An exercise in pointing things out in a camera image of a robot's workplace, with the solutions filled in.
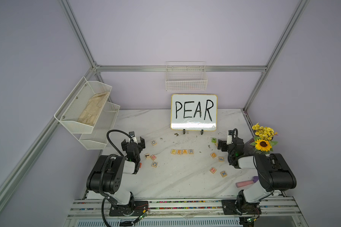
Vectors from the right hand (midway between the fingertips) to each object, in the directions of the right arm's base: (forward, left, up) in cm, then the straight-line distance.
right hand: (223, 139), depth 96 cm
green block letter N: (+1, +6, -3) cm, 7 cm away
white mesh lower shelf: (-3, +82, +8) cm, 83 cm away
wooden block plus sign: (-6, +7, +3) cm, 9 cm away
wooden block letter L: (-10, +53, -3) cm, 54 cm away
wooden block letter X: (-22, +4, -4) cm, 23 cm away
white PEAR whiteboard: (+20, +19, +7) cm, 28 cm away
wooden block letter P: (-7, +35, -4) cm, 36 cm away
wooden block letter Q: (-16, +47, -3) cm, 50 cm away
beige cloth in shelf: (+5, +81, +26) cm, 85 cm away
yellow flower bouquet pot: (-15, -12, +20) cm, 28 cm away
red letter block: (-15, +57, -5) cm, 59 cm away
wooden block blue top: (0, +49, -3) cm, 49 cm away
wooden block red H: (-21, +10, -4) cm, 23 cm away
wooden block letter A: (-8, +27, -3) cm, 28 cm away
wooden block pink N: (-11, +49, -4) cm, 50 cm away
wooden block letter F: (-13, +4, -3) cm, 14 cm away
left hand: (-1, +62, +3) cm, 62 cm away
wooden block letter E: (-8, +31, -3) cm, 32 cm away
